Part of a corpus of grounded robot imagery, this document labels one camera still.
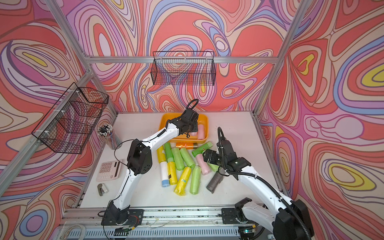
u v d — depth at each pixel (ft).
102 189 2.64
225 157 1.99
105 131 2.84
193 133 3.04
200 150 3.07
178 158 2.98
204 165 2.89
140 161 1.92
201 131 3.26
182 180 2.68
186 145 3.15
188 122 2.46
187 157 3.00
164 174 2.76
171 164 2.90
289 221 1.27
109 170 2.84
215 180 2.72
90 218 2.46
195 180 2.72
